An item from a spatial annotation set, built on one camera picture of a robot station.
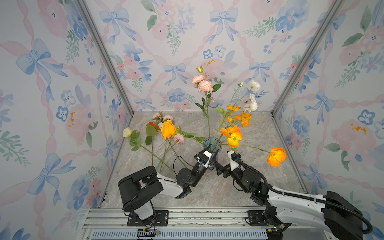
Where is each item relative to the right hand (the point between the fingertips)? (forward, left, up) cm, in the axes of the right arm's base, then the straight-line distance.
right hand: (221, 155), depth 77 cm
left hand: (0, +4, +9) cm, 10 cm away
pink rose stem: (+38, +36, -12) cm, 53 cm away
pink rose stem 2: (+20, +25, -13) cm, 34 cm away
